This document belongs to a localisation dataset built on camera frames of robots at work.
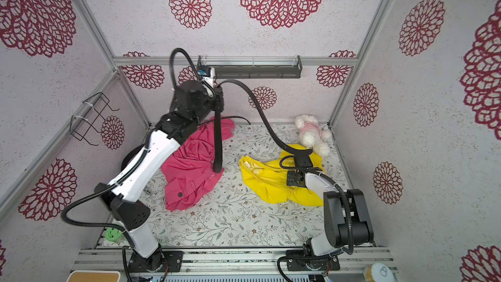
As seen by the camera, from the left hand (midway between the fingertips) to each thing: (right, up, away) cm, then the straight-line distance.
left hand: (221, 90), depth 71 cm
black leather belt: (-3, -24, +10) cm, 26 cm away
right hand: (+33, -36, +23) cm, 54 cm away
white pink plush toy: (+40, -15, +24) cm, 49 cm away
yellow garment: (+19, -36, +21) cm, 46 cm away
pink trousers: (-19, -35, +21) cm, 45 cm away
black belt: (+28, -22, +7) cm, 36 cm away
